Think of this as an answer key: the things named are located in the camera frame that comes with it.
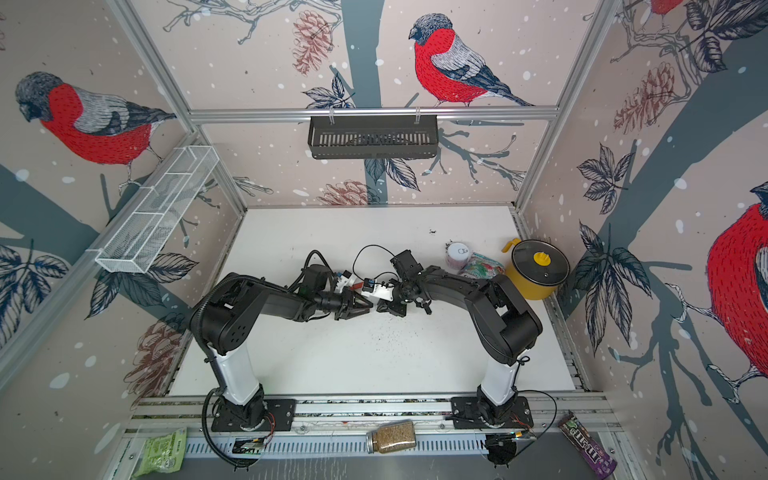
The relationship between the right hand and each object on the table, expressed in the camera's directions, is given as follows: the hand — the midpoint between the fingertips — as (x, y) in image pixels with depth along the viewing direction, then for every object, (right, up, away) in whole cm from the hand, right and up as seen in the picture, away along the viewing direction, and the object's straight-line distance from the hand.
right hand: (383, 299), depth 92 cm
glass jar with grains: (+3, -26, -25) cm, 36 cm away
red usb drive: (-9, +4, +2) cm, 10 cm away
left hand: (-3, -1, -5) cm, 5 cm away
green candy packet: (+33, +9, +6) cm, 35 cm away
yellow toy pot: (+49, +10, +1) cm, 50 cm away
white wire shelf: (-60, +17, -22) cm, 66 cm away
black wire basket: (-16, +56, +15) cm, 60 cm away
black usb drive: (+14, -3, +1) cm, 14 cm away
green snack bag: (-51, -31, -23) cm, 64 cm away
